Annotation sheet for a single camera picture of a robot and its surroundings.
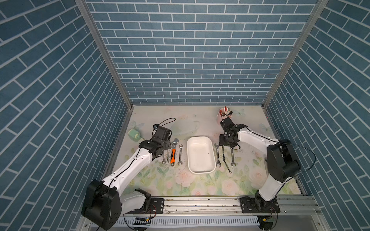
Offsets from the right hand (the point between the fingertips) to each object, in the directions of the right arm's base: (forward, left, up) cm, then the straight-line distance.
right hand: (224, 143), depth 94 cm
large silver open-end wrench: (-11, +4, -5) cm, 12 cm away
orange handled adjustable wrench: (-7, +33, -3) cm, 34 cm away
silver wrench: (-12, -5, -4) cm, 13 cm away
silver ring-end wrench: (-9, 0, -4) cm, 10 cm away
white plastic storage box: (-8, +15, -4) cm, 17 cm away
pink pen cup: (+22, 0, +5) cm, 23 cm away
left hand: (-7, +35, +9) cm, 36 cm away
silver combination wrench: (-13, +28, -4) cm, 31 cm away
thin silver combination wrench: (-14, +35, -3) cm, 38 cm away
